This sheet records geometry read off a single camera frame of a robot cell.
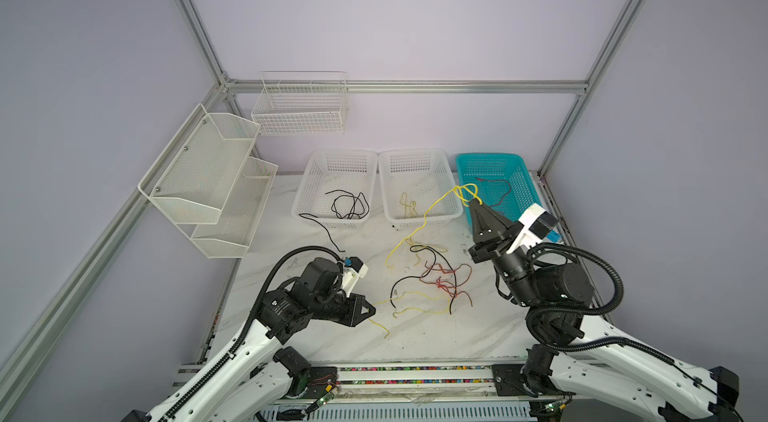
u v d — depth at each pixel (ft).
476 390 2.40
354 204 3.42
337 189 3.83
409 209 3.45
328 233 3.41
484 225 1.68
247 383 1.85
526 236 1.51
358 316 1.99
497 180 3.87
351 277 2.18
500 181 3.89
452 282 2.95
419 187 3.76
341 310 1.99
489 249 1.60
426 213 3.44
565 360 2.05
